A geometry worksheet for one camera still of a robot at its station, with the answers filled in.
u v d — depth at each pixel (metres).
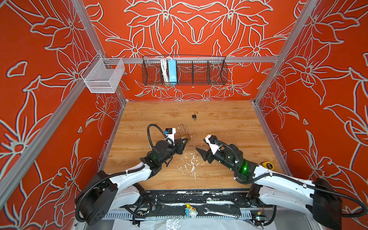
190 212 0.67
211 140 0.61
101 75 0.92
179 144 0.70
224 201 0.74
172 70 0.90
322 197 0.40
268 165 0.83
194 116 1.10
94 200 0.41
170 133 0.70
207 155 0.64
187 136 0.79
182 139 0.76
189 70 0.98
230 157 0.56
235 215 0.68
